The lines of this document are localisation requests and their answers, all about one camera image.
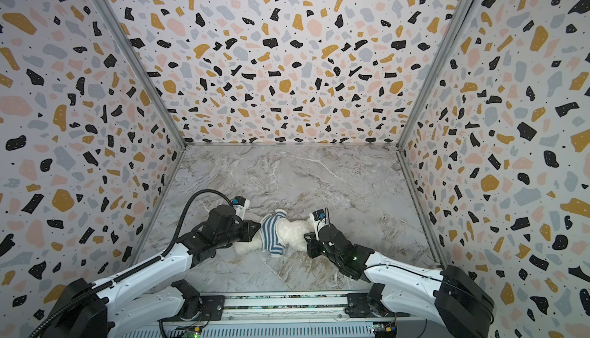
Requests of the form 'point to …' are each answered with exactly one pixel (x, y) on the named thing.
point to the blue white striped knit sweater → (269, 233)
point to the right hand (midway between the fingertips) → (304, 232)
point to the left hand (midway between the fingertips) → (264, 222)
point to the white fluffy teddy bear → (290, 232)
